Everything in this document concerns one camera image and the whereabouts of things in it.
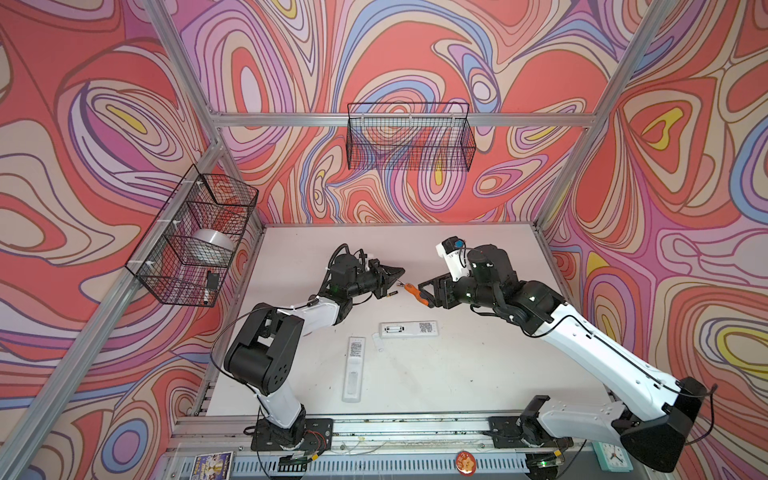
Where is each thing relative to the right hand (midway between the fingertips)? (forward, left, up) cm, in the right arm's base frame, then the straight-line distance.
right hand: (430, 291), depth 71 cm
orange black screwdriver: (-1, +3, +2) cm, 4 cm away
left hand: (+11, +5, -5) cm, 13 cm away
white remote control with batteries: (+2, +7, -24) cm, 26 cm away
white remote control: (-10, +21, -24) cm, 33 cm away
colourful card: (-31, +52, -22) cm, 65 cm away
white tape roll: (+9, +53, +8) cm, 54 cm away
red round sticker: (-32, -7, -25) cm, 41 cm away
